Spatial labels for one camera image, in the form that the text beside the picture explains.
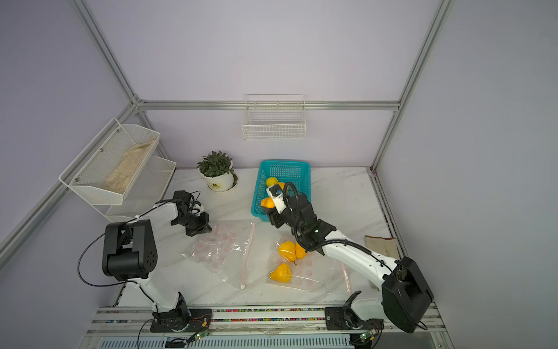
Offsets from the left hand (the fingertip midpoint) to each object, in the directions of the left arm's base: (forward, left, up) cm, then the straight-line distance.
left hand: (211, 231), depth 93 cm
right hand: (+1, -28, +19) cm, 34 cm away
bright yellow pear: (+27, -25, +3) cm, 37 cm away
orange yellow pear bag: (-2, -27, +24) cm, 36 cm away
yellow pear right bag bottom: (-19, -32, +4) cm, 37 cm away
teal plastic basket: (+35, -32, +1) cm, 48 cm away
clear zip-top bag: (-8, -7, -1) cm, 11 cm away
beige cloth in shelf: (+9, +27, +28) cm, 40 cm away
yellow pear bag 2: (-10, -34, +3) cm, 35 cm away
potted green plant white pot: (+23, -2, +16) cm, 28 cm away
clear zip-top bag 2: (-10, -26, -3) cm, 28 cm away
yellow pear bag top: (-10, -39, +1) cm, 40 cm away
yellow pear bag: (+27, -31, 0) cm, 41 cm away
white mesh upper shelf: (+9, +30, +31) cm, 44 cm away
